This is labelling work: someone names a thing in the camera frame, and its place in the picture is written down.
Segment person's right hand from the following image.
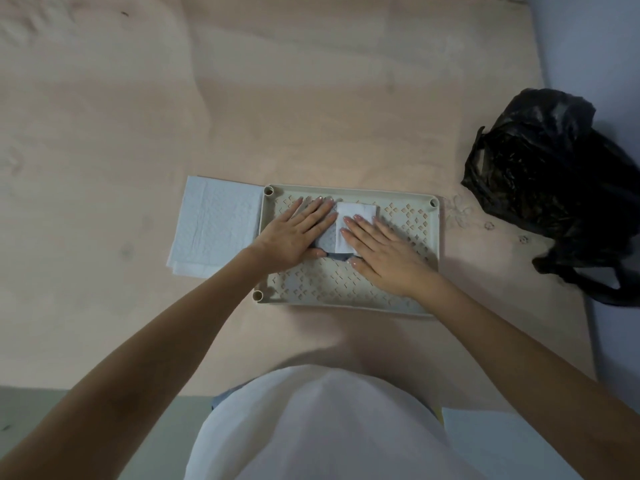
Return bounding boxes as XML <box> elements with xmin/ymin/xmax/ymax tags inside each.
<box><xmin>341</xmin><ymin>213</ymin><xmax>436</xmax><ymax>299</ymax></box>

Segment black plastic bag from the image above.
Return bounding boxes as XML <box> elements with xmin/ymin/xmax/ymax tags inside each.
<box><xmin>461</xmin><ymin>88</ymin><xmax>640</xmax><ymax>308</ymax></box>

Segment pink tablecloth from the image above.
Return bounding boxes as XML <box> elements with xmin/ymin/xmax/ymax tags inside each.
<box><xmin>0</xmin><ymin>0</ymin><xmax>599</xmax><ymax>413</ymax></box>

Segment white pad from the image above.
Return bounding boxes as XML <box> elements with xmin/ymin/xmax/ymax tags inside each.
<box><xmin>166</xmin><ymin>175</ymin><xmax>265</xmax><ymax>279</ymax></box>

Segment person's white shirt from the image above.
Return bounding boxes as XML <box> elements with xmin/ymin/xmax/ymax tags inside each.
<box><xmin>183</xmin><ymin>364</ymin><xmax>486</xmax><ymax>480</ymax></box>

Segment person's left forearm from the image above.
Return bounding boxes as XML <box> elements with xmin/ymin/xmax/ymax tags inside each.
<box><xmin>0</xmin><ymin>244</ymin><xmax>281</xmax><ymax>480</ymax></box>

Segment white paper sheet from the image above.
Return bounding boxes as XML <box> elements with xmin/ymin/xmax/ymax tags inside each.
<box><xmin>317</xmin><ymin>202</ymin><xmax>379</xmax><ymax>261</ymax></box>

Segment person's blue jeans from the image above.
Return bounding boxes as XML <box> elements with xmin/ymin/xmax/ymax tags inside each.
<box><xmin>211</xmin><ymin>384</ymin><xmax>251</xmax><ymax>411</ymax></box>

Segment person's left hand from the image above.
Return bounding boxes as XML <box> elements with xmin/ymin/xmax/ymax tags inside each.
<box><xmin>248</xmin><ymin>195</ymin><xmax>340</xmax><ymax>275</ymax></box>

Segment beige plastic tray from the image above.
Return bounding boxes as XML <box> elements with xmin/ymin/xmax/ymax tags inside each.
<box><xmin>251</xmin><ymin>183</ymin><xmax>441</xmax><ymax>317</ymax></box>

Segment person's right forearm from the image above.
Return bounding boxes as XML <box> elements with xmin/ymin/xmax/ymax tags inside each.
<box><xmin>425</xmin><ymin>274</ymin><xmax>640</xmax><ymax>480</ymax></box>

